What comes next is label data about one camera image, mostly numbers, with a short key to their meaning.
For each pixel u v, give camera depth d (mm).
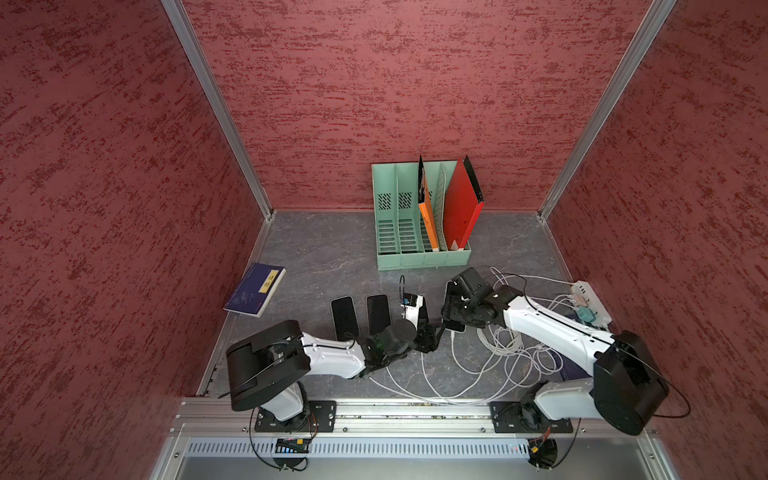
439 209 1029
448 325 809
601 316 890
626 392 419
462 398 774
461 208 952
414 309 738
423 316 736
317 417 741
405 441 711
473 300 668
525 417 659
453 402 774
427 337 711
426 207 823
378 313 923
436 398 775
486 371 810
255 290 967
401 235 1136
